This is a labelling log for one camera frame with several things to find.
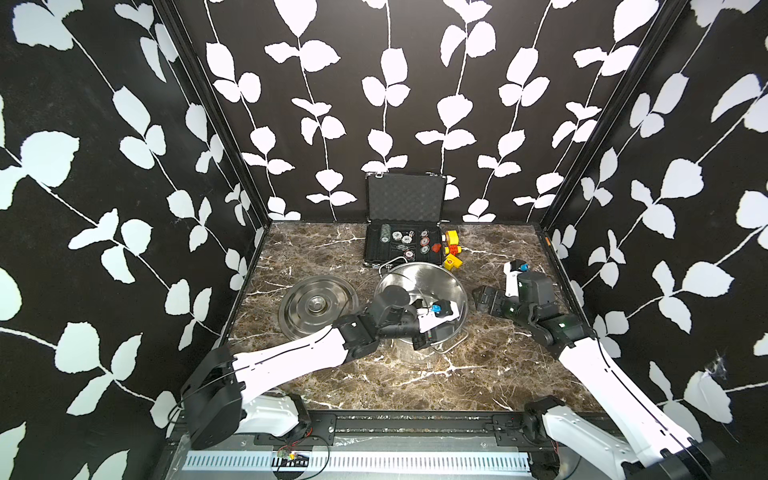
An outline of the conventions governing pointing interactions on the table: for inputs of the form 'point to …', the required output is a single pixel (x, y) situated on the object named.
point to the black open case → (405, 217)
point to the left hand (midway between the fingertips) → (451, 316)
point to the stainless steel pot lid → (312, 304)
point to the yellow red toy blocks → (452, 260)
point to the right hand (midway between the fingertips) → (483, 288)
